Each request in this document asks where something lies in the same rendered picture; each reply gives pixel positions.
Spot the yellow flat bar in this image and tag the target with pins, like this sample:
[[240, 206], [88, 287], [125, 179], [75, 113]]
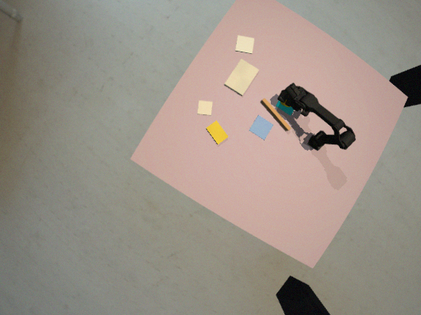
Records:
[[217, 132]]

